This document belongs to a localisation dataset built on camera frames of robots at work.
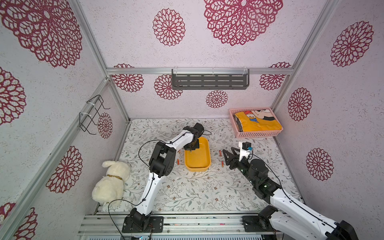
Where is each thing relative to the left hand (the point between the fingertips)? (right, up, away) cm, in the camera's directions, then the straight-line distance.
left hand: (191, 148), depth 103 cm
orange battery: (-9, -8, -6) cm, 13 cm away
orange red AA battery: (-8, -2, -2) cm, 9 cm away
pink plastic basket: (+44, +10, +3) cm, 45 cm away
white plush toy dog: (-41, -18, -27) cm, 53 cm away
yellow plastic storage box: (+5, -7, -7) cm, 11 cm away
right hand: (+18, +2, -28) cm, 33 cm away
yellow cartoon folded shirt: (+48, +19, +6) cm, 52 cm away
